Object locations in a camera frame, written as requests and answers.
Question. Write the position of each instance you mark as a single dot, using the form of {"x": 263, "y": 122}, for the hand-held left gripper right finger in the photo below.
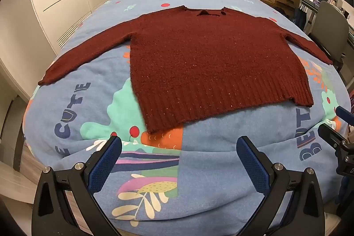
{"x": 253, "y": 167}

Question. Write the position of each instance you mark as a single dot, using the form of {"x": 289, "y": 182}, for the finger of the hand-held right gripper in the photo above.
{"x": 330, "y": 136}
{"x": 344, "y": 115}

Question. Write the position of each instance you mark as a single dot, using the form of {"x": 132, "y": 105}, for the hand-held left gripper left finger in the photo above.
{"x": 105, "y": 162}

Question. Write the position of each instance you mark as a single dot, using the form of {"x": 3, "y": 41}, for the dark red knit sweater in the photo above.
{"x": 207, "y": 64}

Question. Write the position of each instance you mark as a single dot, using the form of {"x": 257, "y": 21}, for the grey chair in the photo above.
{"x": 329, "y": 28}

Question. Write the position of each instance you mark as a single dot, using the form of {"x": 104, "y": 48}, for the blue printed blanket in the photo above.
{"x": 83, "y": 70}

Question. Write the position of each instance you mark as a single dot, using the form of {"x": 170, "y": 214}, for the dark blue bag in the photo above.
{"x": 300, "y": 16}

